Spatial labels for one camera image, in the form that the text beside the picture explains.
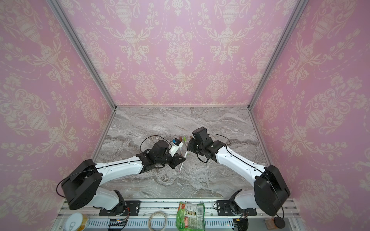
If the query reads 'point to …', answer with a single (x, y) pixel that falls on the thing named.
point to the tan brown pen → (191, 137)
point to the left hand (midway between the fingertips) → (185, 160)
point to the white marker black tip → (181, 148)
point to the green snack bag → (190, 217)
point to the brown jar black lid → (274, 223)
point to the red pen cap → (187, 152)
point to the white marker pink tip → (183, 162)
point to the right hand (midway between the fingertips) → (188, 145)
